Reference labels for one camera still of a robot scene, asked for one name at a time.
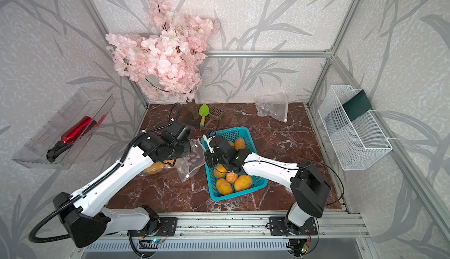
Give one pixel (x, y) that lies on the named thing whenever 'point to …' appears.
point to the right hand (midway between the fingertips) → (204, 152)
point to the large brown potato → (243, 183)
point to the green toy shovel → (204, 111)
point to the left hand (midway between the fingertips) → (188, 150)
